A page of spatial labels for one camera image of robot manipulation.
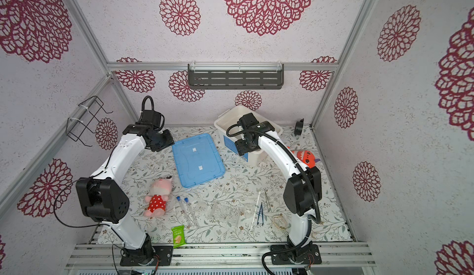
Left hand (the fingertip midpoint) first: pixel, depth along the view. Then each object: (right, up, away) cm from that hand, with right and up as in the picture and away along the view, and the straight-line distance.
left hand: (170, 145), depth 88 cm
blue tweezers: (+43, -30, -3) cm, 53 cm away
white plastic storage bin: (+28, +16, +17) cm, 36 cm away
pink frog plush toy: (-4, -21, -1) cm, 21 cm away
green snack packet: (+7, -39, -10) cm, 41 cm away
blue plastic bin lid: (+10, -8, +15) cm, 20 cm away
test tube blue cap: (+6, -29, -1) cm, 30 cm away
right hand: (+36, 0, -1) cm, 36 cm away
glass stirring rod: (+43, -25, +2) cm, 49 cm away
